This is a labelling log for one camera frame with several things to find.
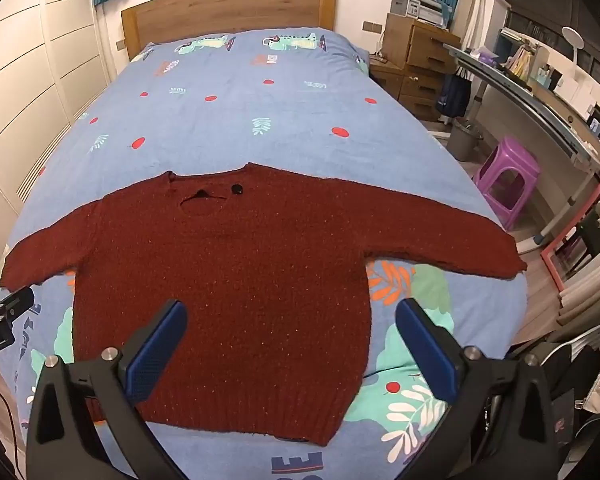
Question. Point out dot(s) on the grey study desk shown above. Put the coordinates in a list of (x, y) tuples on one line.
[(556, 128)]

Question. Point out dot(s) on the white wardrobe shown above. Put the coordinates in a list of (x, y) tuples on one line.
[(51, 69)]

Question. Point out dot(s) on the purple plastic stool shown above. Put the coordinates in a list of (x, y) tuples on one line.
[(507, 179)]

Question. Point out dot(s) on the dark red knit sweater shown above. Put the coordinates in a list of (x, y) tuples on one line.
[(270, 266)]

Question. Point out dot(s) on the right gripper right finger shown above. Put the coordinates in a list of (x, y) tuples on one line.
[(499, 421)]

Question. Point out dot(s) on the wooden drawer dresser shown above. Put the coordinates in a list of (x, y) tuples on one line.
[(412, 64)]

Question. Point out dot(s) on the grey waste bin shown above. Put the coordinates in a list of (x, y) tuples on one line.
[(464, 138)]

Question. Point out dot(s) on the wooden headboard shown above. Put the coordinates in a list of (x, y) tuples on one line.
[(159, 21)]

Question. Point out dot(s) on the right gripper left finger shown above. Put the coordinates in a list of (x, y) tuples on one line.
[(63, 442)]

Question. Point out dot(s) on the white printer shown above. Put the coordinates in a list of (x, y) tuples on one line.
[(431, 11)]

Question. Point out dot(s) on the dark blue hanging bag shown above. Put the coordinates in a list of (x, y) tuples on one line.
[(454, 96)]

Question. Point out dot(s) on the white desk lamp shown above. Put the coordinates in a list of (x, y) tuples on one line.
[(575, 40)]

